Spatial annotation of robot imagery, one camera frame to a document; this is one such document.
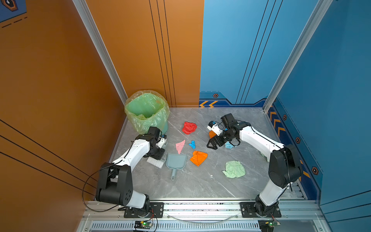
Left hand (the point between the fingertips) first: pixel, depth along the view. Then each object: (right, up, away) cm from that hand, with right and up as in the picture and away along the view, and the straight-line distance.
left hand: (158, 153), depth 89 cm
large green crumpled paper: (+46, -9, -3) cm, 47 cm away
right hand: (+33, +7, 0) cm, 34 cm away
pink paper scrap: (+13, +3, +8) cm, 16 cm away
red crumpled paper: (+19, +15, +17) cm, 29 cm away
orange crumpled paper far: (+32, +13, -8) cm, 36 cm away
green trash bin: (-10, +29, +13) cm, 33 cm away
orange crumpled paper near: (+25, -3, +3) cm, 26 cm away
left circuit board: (-4, -31, -18) cm, 36 cm away
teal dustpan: (+11, -5, +1) cm, 12 cm away
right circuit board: (+58, -31, -18) cm, 68 cm away
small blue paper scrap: (+22, +4, +8) cm, 24 cm away
